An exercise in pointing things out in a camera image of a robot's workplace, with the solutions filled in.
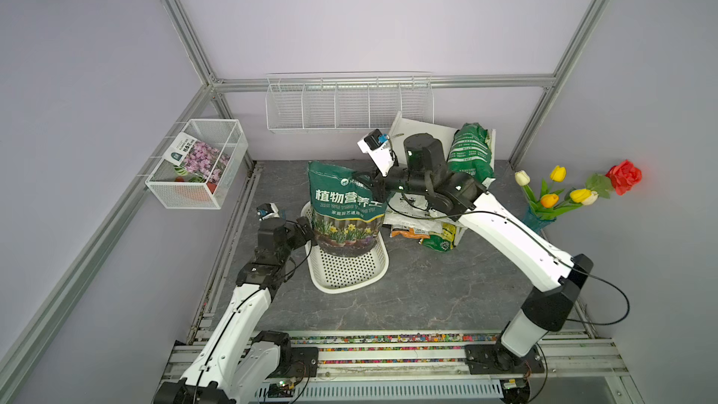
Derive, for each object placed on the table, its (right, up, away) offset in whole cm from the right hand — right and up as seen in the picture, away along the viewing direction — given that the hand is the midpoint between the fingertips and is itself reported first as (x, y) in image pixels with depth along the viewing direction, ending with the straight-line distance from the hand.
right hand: (355, 171), depth 65 cm
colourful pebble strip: (+11, -49, +12) cm, 52 cm away
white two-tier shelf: (+24, +10, +16) cm, 31 cm away
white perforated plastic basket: (-7, -32, +24) cm, 40 cm away
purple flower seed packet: (-43, +5, +9) cm, 44 cm away
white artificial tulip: (+47, -1, +13) cm, 48 cm away
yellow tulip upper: (+56, 0, +12) cm, 57 cm away
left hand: (-18, -15, +16) cm, 29 cm away
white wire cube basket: (-49, -4, +9) cm, 50 cm away
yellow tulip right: (+60, -6, +7) cm, 60 cm away
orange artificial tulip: (+49, -7, +5) cm, 50 cm away
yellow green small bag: (+28, -22, +29) cm, 46 cm away
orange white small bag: (+17, -19, +29) cm, 38 cm away
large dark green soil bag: (-3, -12, +8) cm, 15 cm away
